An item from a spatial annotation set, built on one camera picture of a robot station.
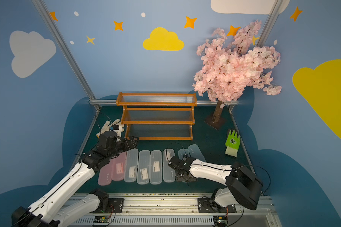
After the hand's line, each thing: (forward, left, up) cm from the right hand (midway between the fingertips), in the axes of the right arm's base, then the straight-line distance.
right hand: (186, 175), depth 85 cm
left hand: (+12, +31, +20) cm, 39 cm away
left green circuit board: (-25, +44, 0) cm, 50 cm away
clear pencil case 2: (+3, +27, +1) cm, 27 cm away
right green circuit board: (-22, -18, -3) cm, 28 cm away
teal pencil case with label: (+15, +3, +1) cm, 16 cm away
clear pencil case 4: (0, +10, 0) cm, 10 cm away
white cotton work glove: (+11, +37, +31) cm, 50 cm away
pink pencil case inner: (+2, +43, +3) cm, 43 cm away
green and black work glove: (+24, -33, +1) cm, 40 cm away
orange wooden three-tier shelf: (+41, +24, +7) cm, 48 cm away
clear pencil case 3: (+3, +19, +2) cm, 19 cm away
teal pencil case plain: (+15, -6, +1) cm, 17 cm away
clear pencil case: (-2, +33, +2) cm, 34 cm away
